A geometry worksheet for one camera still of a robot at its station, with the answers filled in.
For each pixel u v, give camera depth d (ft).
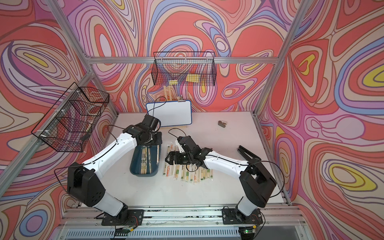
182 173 2.90
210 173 2.90
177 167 2.97
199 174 2.90
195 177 2.84
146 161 3.05
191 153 2.09
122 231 2.32
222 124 3.64
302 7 2.28
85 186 1.37
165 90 2.97
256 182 1.43
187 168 2.36
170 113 3.23
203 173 2.90
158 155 2.68
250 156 3.05
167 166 2.98
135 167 2.95
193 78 2.95
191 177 2.84
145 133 1.96
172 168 2.97
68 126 2.41
